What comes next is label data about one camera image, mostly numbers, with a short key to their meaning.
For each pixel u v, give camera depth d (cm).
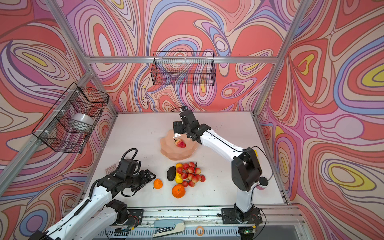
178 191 76
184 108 74
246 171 47
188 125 64
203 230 70
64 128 72
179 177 82
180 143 96
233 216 73
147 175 74
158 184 80
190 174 82
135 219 72
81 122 70
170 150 97
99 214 58
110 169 88
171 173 83
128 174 63
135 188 69
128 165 63
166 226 69
